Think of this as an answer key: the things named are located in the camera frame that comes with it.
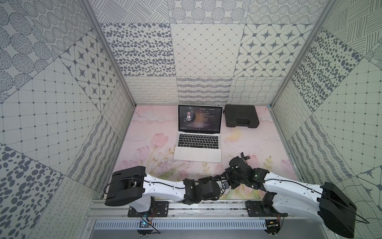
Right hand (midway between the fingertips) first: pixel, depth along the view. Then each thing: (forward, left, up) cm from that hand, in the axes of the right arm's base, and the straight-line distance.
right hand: (218, 177), depth 81 cm
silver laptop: (+34, +11, -1) cm, 35 cm away
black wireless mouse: (-7, -1, +12) cm, 14 cm away
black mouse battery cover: (+14, -19, -5) cm, 24 cm away
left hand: (-3, +1, +3) cm, 4 cm away
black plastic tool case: (+45, -20, 0) cm, 49 cm away
